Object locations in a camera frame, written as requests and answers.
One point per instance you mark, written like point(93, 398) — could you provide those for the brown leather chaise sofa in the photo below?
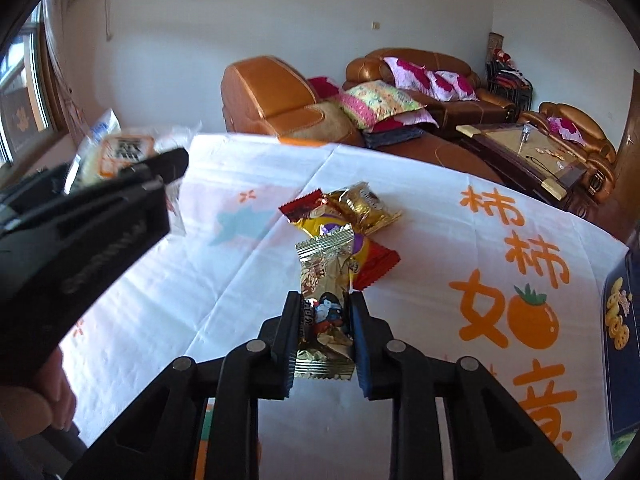
point(270, 90)

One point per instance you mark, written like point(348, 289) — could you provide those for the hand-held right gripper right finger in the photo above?
point(357, 345)

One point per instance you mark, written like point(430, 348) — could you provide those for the brown leather three-seat sofa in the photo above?
point(370, 62)

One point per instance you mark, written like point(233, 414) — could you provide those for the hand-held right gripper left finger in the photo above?
point(289, 345)

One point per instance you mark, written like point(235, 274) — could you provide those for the gold yellow label candy packet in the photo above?
point(320, 225)

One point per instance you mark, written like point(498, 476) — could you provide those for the yellow green floral pillow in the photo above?
point(380, 102)

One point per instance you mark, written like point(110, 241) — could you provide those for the white packet with orange label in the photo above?
point(120, 152)

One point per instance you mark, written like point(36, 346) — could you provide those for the small brown leather armchair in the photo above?
point(585, 120)

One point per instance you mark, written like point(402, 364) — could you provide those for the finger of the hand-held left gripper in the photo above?
point(160, 165)

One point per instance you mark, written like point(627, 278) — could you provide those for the brown seat cushion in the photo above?
point(325, 122)

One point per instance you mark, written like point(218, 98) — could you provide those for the white orange printed tablecloth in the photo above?
point(200, 285)

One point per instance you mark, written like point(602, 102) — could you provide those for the dark red pillow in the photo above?
point(322, 87)

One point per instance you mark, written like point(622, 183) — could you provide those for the long gold candy packet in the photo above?
point(322, 280)

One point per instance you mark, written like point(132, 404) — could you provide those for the person's left hand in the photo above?
point(50, 400)

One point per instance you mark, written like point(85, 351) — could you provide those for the red plush toy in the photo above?
point(502, 56)

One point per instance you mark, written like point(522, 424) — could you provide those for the round metal cookie tin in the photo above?
point(622, 360)

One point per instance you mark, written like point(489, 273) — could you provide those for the pink floral pillow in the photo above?
point(455, 85)
point(410, 75)
point(567, 127)

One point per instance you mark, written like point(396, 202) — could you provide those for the folded dark blankets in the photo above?
point(395, 137)

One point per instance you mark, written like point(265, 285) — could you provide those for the wooden framed window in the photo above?
point(25, 100)

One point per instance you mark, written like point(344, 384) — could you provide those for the metal cup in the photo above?
point(525, 135)

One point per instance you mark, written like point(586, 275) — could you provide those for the brown wooden door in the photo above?
point(631, 160)

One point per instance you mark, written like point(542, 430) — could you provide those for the stack of black chairs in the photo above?
point(507, 82)

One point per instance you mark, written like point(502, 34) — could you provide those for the small red candy wrapper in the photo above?
point(300, 206)
point(380, 260)

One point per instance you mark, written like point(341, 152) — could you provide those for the dark wooden coffee table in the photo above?
point(505, 140)

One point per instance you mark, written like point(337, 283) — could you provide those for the round gold candy packet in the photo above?
point(370, 205)

